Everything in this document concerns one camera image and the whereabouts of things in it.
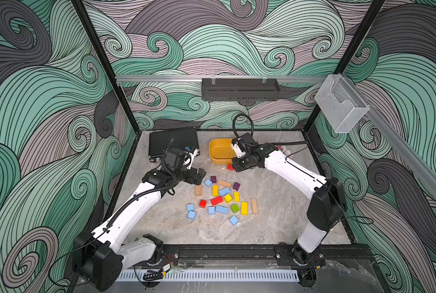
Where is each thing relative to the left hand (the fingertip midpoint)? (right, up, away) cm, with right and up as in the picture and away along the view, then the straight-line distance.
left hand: (196, 168), depth 78 cm
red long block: (+9, -17, +10) cm, 22 cm away
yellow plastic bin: (+12, +6, +33) cm, 35 cm away
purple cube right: (+20, -11, +14) cm, 27 cm away
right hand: (+17, 0, +7) cm, 19 cm away
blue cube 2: (-4, -20, +7) cm, 21 cm away
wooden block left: (0, -13, +12) cm, 17 cm away
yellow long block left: (+8, -14, +14) cm, 21 cm away
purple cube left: (+8, -8, +16) cm, 20 cm away
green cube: (+18, -20, +7) cm, 28 cm away
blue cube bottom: (+17, -24, +3) cm, 30 cm away
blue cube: (+5, -10, +15) cm, 18 cm away
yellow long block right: (+23, -20, +7) cm, 31 cm away
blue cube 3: (-2, -22, +5) cm, 23 cm away
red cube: (+2, -18, +8) cm, 20 cm away
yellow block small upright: (+19, -16, +11) cm, 27 cm away
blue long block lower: (+12, -21, +7) cm, 25 cm away
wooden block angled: (+11, -10, +17) cm, 22 cm away
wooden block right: (+28, -20, +9) cm, 36 cm away
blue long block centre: (+14, -14, +14) cm, 24 cm away
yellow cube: (+15, -16, +9) cm, 24 cm away
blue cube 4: (+7, -21, +5) cm, 22 cm away
